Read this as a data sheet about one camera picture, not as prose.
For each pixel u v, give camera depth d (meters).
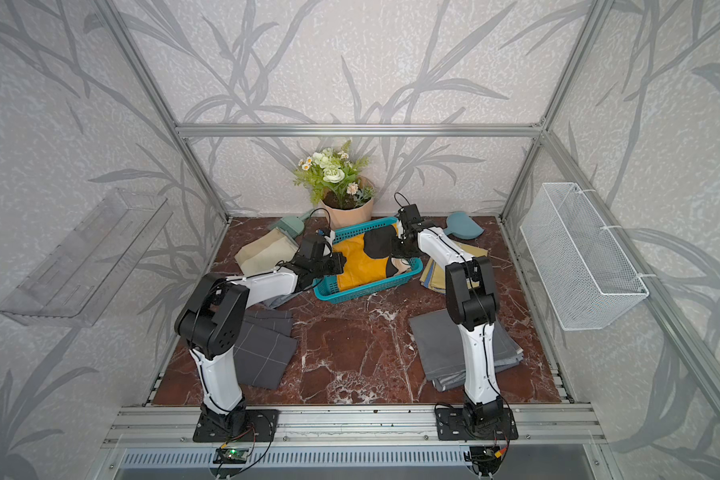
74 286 0.64
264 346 0.84
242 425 0.69
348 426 0.75
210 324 0.51
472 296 0.57
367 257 1.02
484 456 0.74
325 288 0.99
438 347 0.85
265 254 1.05
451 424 0.73
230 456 0.71
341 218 1.02
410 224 0.82
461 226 1.21
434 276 1.02
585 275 0.60
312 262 0.78
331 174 0.89
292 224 1.19
